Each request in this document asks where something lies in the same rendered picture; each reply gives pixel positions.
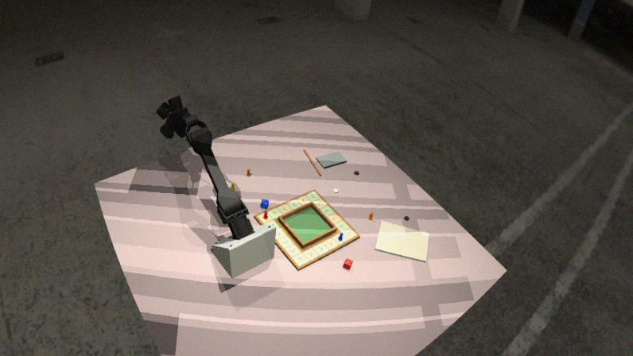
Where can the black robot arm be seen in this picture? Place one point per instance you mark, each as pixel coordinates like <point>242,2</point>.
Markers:
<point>230,207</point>

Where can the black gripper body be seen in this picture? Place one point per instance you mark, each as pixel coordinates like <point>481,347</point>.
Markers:
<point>163,111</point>

